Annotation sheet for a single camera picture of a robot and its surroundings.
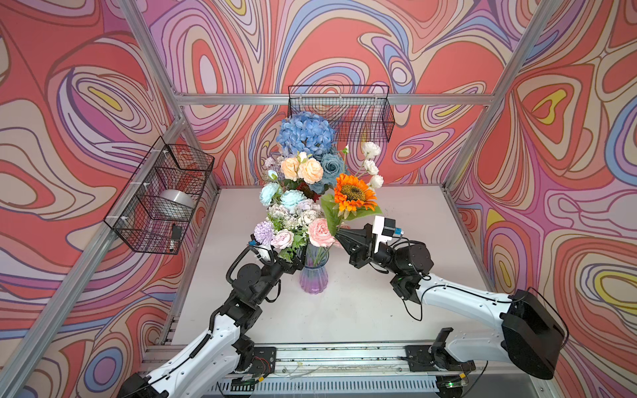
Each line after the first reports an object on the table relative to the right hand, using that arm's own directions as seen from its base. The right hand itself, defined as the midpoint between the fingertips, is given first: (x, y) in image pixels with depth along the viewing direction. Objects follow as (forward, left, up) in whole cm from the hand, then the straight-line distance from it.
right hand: (331, 237), depth 60 cm
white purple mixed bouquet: (+32, +17, -2) cm, 36 cm away
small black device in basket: (+10, +46, -9) cm, 48 cm away
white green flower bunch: (+4, +10, -2) cm, 11 cm away
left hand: (+6, +9, -11) cm, 15 cm away
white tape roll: (+18, +45, -3) cm, 49 cm away
